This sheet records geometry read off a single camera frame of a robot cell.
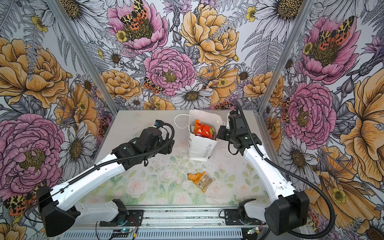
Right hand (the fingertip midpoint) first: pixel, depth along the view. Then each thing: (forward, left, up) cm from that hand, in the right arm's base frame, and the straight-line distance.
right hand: (219, 135), depth 80 cm
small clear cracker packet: (-17, +8, -21) cm, 28 cm away
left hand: (-5, +27, 0) cm, 28 cm away
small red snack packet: (+5, +6, -3) cm, 9 cm away
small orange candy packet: (-14, +14, -22) cm, 29 cm away
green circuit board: (-38, +47, -22) cm, 64 cm away
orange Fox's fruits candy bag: (+10, +12, -4) cm, 16 cm away
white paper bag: (-3, +10, -7) cm, 13 cm away
